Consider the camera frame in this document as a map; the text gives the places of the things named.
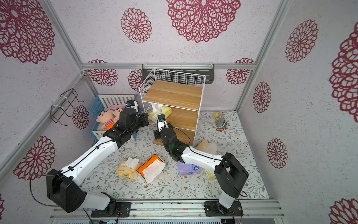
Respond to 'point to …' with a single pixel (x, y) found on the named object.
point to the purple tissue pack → (188, 169)
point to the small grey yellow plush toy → (220, 122)
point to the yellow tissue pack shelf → (156, 109)
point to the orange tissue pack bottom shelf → (151, 168)
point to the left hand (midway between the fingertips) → (148, 115)
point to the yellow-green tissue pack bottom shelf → (211, 176)
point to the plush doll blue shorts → (116, 108)
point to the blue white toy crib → (104, 101)
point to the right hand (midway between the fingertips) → (161, 121)
